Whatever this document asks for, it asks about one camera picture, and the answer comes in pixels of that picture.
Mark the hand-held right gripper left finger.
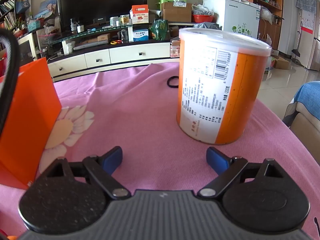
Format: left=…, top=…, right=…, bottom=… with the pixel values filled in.
left=41, top=146, right=132, bottom=200

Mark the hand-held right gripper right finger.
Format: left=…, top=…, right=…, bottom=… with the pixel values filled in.
left=197, top=147, right=285, bottom=200

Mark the orange storage box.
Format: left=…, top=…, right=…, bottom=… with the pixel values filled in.
left=0, top=57, right=63, bottom=190

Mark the pink floral tablecloth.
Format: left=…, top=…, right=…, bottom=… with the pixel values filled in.
left=0, top=62, right=320, bottom=240

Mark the orange labelled canister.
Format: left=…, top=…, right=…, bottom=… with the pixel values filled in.
left=176, top=27, right=272, bottom=145

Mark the beige sofa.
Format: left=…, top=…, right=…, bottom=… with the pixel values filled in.
left=282, top=81, right=320, bottom=150

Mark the white television cabinet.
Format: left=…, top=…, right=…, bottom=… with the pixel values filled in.
left=46, top=22, right=200, bottom=82

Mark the blue sofa cloth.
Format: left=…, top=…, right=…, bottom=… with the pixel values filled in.
left=292, top=81, right=320, bottom=122

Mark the open cardboard box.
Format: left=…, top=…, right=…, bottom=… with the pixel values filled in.
left=271, top=55, right=292, bottom=70

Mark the blue and white box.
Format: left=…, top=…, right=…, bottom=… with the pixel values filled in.
left=132, top=29, right=150, bottom=42

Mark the green snack bag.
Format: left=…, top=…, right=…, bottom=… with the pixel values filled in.
left=149, top=19, right=168, bottom=41

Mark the white glass-door cabinet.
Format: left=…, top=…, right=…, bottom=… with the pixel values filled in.
left=17, top=32, right=40, bottom=63

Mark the red plastic basin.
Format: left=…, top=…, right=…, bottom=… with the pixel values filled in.
left=191, top=14, right=215, bottom=23

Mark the white refrigerator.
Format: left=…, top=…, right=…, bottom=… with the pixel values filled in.
left=291, top=0, right=320, bottom=70

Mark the orange and white carton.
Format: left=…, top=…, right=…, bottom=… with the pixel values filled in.
left=132, top=4, right=149, bottom=25

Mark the white chest freezer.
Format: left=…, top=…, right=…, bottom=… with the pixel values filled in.
left=202, top=0, right=262, bottom=39

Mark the brown cardboard box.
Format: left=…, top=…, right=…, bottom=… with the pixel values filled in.
left=161, top=2, right=192, bottom=23

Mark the black flat television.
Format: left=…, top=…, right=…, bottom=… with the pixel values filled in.
left=57, top=0, right=148, bottom=32

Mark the wooden display shelf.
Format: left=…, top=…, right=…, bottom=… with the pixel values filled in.
left=242, top=0, right=284, bottom=50

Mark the blue tote bag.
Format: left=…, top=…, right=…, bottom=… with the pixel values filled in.
left=15, top=0, right=31, bottom=14

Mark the dark bookshelf with books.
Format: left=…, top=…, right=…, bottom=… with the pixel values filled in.
left=0, top=0, right=28, bottom=30

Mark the black hair tie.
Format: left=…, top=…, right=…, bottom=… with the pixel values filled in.
left=167, top=76, right=179, bottom=90

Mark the black cable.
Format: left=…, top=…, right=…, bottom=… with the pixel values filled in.
left=0, top=28, right=21, bottom=133

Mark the wall calendar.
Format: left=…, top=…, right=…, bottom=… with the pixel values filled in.
left=300, top=17, right=315, bottom=34

